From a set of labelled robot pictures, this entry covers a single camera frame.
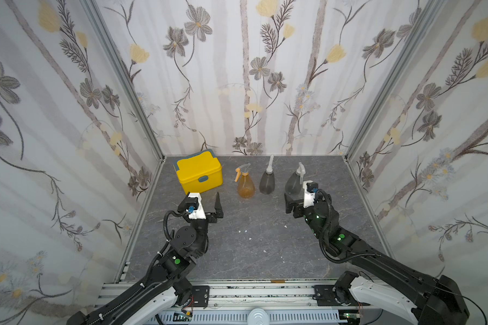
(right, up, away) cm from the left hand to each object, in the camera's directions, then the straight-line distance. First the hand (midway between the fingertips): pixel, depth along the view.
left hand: (205, 194), depth 69 cm
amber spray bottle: (+14, 0, +32) cm, 35 cm away
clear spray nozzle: (+25, +9, +23) cm, 35 cm away
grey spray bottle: (+25, +2, +33) cm, 41 cm away
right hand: (+35, 0, +6) cm, 35 cm away
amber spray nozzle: (+13, +9, +18) cm, 24 cm away
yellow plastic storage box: (-9, +8, +26) cm, 29 cm away
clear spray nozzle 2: (+39, +8, +21) cm, 45 cm away
